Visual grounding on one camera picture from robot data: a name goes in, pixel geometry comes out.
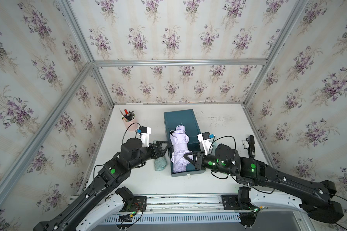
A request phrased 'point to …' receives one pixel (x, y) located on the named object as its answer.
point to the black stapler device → (249, 144)
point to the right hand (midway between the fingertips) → (185, 157)
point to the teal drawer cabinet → (172, 120)
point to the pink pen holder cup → (127, 124)
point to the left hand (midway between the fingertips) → (168, 146)
